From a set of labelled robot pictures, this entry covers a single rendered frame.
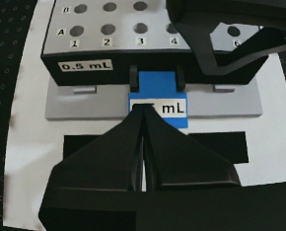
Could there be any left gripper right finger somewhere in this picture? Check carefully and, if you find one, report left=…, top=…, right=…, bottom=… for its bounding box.
left=143, top=103, right=242, bottom=191

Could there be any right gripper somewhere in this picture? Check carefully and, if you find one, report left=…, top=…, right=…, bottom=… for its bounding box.
left=166, top=0, right=286, bottom=75

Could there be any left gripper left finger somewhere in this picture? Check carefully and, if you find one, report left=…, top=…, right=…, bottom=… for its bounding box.
left=45, top=104, right=144, bottom=192

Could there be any black perforated breadboard plate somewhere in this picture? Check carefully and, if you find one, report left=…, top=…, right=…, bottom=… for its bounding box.
left=0, top=0, right=37, bottom=231

